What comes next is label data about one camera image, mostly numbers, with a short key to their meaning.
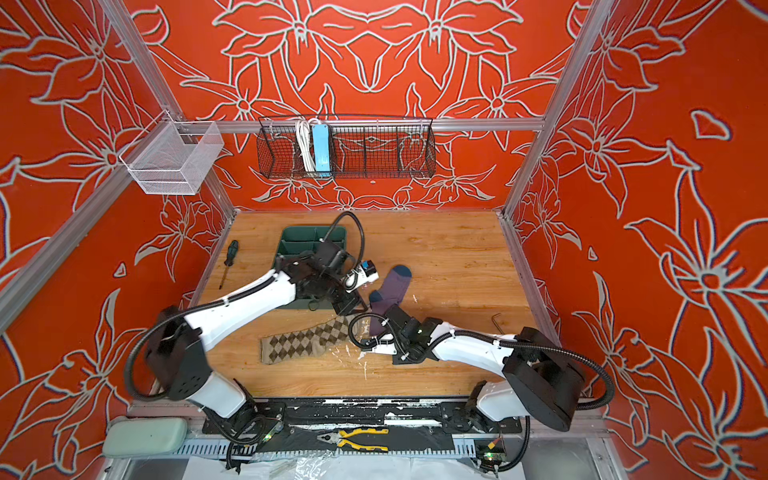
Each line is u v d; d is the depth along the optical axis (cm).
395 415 74
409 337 64
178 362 42
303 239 103
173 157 92
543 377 42
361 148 98
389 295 94
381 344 71
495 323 90
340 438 70
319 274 63
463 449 70
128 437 68
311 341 85
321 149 90
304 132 88
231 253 104
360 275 70
